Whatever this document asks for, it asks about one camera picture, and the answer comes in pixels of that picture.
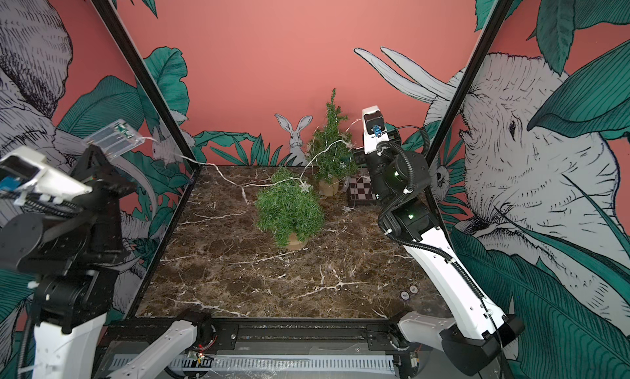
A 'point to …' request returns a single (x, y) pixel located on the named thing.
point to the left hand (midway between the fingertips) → (99, 145)
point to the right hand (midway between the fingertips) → (366, 111)
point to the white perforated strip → (280, 363)
